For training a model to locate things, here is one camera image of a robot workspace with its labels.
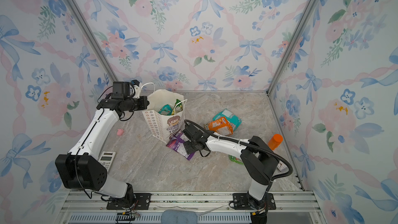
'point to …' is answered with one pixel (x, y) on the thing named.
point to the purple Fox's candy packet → (176, 143)
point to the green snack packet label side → (236, 159)
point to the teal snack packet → (233, 121)
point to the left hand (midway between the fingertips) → (149, 101)
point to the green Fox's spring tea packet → (179, 107)
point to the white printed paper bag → (162, 126)
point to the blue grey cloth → (179, 216)
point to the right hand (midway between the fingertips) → (192, 144)
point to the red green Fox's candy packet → (166, 110)
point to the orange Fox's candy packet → (221, 126)
